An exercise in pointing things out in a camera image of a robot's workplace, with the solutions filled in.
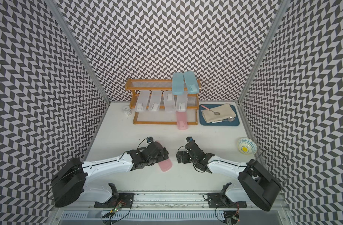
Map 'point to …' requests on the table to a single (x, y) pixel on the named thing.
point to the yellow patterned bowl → (247, 146)
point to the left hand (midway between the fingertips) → (162, 156)
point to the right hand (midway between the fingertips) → (183, 156)
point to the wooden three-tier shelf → (160, 118)
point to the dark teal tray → (202, 123)
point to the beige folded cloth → (226, 112)
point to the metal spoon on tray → (230, 119)
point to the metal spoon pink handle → (215, 113)
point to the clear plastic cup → (127, 111)
